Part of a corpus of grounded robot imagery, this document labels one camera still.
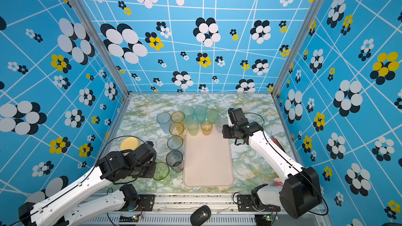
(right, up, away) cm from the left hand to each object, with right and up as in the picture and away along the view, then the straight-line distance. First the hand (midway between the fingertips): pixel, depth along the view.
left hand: (157, 170), depth 72 cm
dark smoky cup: (+6, +2, +10) cm, 12 cm away
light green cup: (+27, +24, +32) cm, 48 cm away
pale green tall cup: (+15, +18, +21) cm, 31 cm away
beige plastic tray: (+24, -2, +20) cm, 31 cm away
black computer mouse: (+21, -19, -3) cm, 28 cm away
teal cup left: (+11, +26, +33) cm, 43 cm away
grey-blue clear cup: (+4, +8, +20) cm, 22 cm away
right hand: (+34, +16, +12) cm, 40 cm away
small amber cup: (+23, +17, +26) cm, 38 cm away
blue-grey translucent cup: (-3, +22, +25) cm, 33 cm away
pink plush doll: (+58, -7, +4) cm, 59 cm away
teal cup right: (+19, +25, +25) cm, 40 cm away
